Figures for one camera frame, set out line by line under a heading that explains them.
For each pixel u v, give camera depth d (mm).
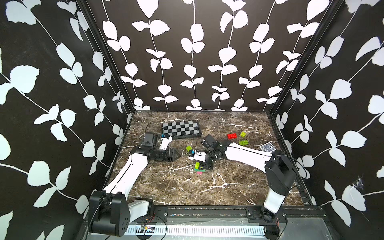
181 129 1072
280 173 465
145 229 705
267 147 982
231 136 1039
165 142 761
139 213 575
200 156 744
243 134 1070
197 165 827
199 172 873
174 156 736
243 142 1028
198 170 830
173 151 741
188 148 978
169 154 715
